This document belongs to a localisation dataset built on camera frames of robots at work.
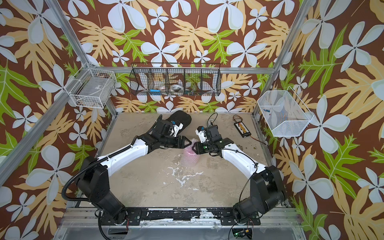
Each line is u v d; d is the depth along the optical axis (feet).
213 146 2.06
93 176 1.49
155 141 2.05
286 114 2.72
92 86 2.82
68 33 2.49
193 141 2.64
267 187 1.43
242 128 3.61
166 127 2.19
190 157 2.64
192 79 3.20
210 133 2.20
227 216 2.45
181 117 3.64
